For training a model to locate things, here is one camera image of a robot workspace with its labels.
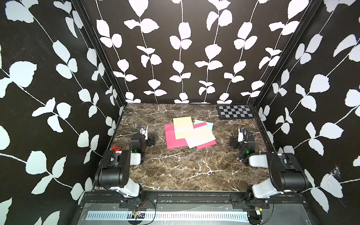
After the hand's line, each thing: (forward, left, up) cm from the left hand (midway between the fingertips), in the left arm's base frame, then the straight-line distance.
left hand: (147, 131), depth 95 cm
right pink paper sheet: (-7, -46, -8) cm, 47 cm away
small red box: (-9, +22, -7) cm, 24 cm away
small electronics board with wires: (-47, +1, -7) cm, 47 cm away
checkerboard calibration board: (+20, -68, -5) cm, 72 cm away
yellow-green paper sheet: (+9, -25, -9) cm, 28 cm away
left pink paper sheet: (-5, -16, -8) cm, 19 cm away
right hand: (-4, -62, -1) cm, 62 cm away
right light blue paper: (+9, -46, -8) cm, 48 cm away
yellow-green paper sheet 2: (0, -36, -8) cm, 37 cm away
